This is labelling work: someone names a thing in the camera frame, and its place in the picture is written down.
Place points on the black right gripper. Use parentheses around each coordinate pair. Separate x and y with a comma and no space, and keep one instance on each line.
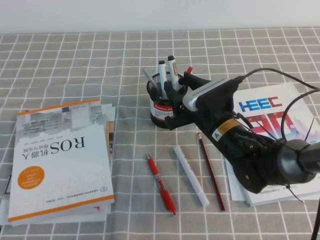
(215,106)

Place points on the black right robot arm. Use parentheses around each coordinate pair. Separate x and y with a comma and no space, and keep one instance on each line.
(257,160)

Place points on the red pen in holder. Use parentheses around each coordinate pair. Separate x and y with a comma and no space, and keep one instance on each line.
(190,69)

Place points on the black mesh pen holder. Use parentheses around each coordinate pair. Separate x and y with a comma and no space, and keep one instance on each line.
(160,108)

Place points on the grey pen in holder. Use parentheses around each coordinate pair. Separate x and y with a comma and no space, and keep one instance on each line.
(154,85)

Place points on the red gel pen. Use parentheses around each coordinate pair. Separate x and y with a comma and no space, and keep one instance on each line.
(165,196)

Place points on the white marker pen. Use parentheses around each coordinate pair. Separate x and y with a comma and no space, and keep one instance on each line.
(191,176)

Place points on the white marker black cap left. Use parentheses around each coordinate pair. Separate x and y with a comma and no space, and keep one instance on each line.
(163,77)

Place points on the white marker black cap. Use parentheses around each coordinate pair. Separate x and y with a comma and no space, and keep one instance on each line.
(173,72)
(163,77)

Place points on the white marker black cap right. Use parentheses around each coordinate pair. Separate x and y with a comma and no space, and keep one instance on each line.
(173,72)

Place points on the dark red pencil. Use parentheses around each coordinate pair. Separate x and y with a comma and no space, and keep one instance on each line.
(211,174)

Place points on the white HEEC 30 magazine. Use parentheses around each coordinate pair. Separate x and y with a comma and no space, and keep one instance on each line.
(263,107)

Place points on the grey checked tablecloth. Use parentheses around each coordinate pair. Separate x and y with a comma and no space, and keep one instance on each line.
(44,70)

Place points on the white orange ROS book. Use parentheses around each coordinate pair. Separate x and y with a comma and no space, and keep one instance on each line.
(60,163)

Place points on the magazines under ROS book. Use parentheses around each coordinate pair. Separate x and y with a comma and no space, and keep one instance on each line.
(96,214)

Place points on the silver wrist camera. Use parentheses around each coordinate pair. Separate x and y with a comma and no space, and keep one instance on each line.
(190,99)

